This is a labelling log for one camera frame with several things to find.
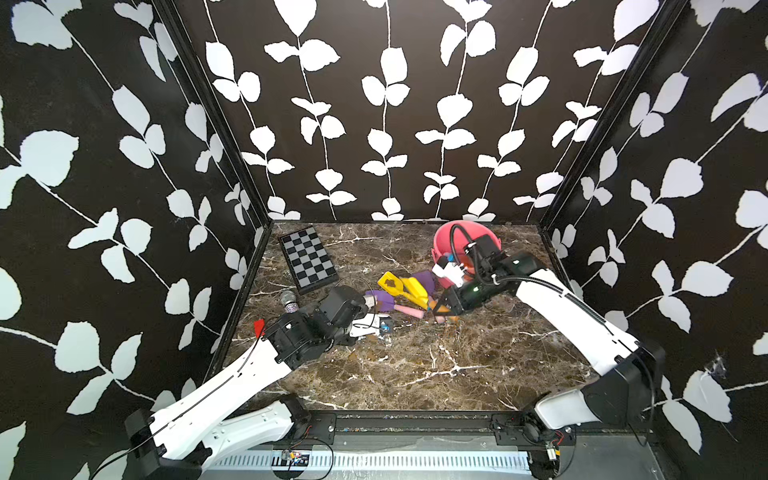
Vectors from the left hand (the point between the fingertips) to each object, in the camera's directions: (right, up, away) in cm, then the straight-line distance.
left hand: (353, 302), depth 73 cm
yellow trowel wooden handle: (+22, -1, -2) cm, 22 cm away
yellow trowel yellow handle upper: (+14, +3, +6) cm, 16 cm away
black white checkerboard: (-20, +9, +32) cm, 39 cm away
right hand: (+21, -1, 0) cm, 21 cm away
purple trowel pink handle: (+7, -4, +24) cm, 26 cm away
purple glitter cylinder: (-23, -4, +21) cm, 31 cm away
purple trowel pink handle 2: (+20, +4, +8) cm, 22 cm away
